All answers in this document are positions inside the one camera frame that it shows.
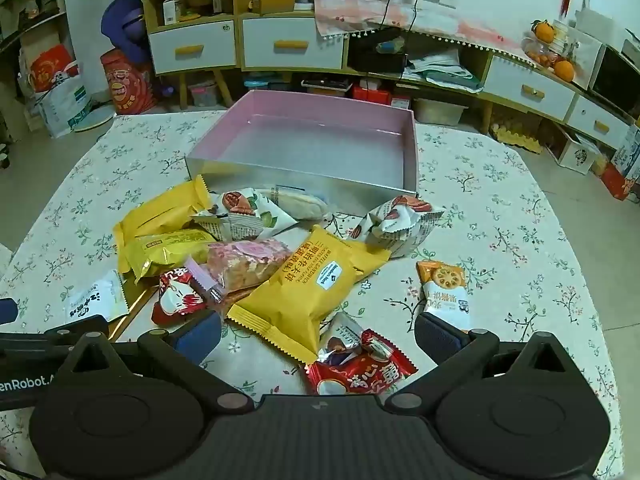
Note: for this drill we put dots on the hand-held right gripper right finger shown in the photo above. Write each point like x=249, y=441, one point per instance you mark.
x=440, y=340

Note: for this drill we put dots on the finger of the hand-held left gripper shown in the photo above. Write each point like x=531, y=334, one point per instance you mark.
x=7, y=311
x=75, y=327

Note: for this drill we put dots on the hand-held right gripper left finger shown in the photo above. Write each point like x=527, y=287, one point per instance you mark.
x=200, y=337

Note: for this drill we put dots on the white packet black writing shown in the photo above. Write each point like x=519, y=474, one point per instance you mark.
x=95, y=300

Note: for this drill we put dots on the red white candy packet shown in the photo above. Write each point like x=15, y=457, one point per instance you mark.
x=180, y=300

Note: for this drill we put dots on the orange white snack packet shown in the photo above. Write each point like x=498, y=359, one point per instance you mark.
x=445, y=290

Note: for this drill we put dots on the gold foil snack packet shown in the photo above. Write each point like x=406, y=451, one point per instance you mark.
x=135, y=305

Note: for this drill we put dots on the pink clear snack packet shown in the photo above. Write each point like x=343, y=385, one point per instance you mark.
x=245, y=265

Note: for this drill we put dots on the large red snack packet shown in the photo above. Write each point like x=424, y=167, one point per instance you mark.
x=360, y=375

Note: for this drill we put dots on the shiny yellow snack packet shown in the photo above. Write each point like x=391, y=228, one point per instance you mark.
x=165, y=250

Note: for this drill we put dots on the large yellow snack packet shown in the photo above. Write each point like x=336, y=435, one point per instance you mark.
x=310, y=290

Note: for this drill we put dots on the white nut print snack packet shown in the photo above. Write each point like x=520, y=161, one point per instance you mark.
x=400, y=225

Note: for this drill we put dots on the white date print snack packet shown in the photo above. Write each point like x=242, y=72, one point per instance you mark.
x=250, y=215

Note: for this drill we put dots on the plain yellow snack packet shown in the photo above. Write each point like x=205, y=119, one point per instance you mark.
x=160, y=210

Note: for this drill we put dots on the white rice cracker packet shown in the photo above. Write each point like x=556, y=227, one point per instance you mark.
x=300, y=205

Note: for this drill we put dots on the pink cardboard box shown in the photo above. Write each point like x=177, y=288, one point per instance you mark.
x=300, y=135

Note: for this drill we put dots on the floral tablecloth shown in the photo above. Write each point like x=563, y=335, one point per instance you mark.
x=500, y=210

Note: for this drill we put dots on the white red printed sack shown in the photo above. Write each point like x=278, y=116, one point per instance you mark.
x=65, y=105

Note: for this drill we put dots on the clear plastic container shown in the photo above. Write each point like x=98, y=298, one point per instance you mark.
x=440, y=112

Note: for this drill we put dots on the white printed cardboard box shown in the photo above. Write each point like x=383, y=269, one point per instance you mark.
x=575, y=152

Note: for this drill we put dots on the red carton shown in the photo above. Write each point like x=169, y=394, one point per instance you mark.
x=617, y=182

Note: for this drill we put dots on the small plastic storage box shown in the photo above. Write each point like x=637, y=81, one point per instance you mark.
x=204, y=94

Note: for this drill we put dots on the red printed bag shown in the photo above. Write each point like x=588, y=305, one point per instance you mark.
x=127, y=85

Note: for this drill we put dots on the red box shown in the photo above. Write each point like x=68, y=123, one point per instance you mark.
x=372, y=95

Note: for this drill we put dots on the blue lid storage bin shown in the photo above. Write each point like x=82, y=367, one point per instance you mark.
x=262, y=83

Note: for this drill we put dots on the blue white carton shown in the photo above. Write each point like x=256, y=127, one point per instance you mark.
x=627, y=152

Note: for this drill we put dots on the folded clothes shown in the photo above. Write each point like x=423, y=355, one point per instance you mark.
x=440, y=70

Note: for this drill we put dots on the low wooden cabinet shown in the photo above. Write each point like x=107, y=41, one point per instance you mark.
x=480, y=60

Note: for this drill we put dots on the orange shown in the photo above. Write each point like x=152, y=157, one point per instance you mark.
x=542, y=30
x=565, y=70

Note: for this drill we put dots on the bag of small oranges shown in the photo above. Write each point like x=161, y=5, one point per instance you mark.
x=537, y=52

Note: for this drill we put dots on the purple plush toy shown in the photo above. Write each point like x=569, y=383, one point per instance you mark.
x=125, y=25

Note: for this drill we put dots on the pink patterned cloth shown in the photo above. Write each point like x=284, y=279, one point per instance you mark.
x=450, y=25

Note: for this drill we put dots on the small white box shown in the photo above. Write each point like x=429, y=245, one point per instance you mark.
x=173, y=10

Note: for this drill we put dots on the brown cardboard box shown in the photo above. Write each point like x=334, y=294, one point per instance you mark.
x=272, y=2

